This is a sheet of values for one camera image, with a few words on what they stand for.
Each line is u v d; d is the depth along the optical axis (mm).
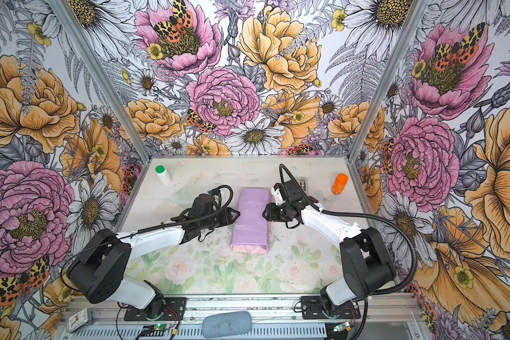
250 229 872
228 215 813
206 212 714
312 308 739
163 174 1052
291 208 661
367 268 437
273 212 779
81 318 713
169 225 605
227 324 687
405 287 431
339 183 999
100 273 438
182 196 1060
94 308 761
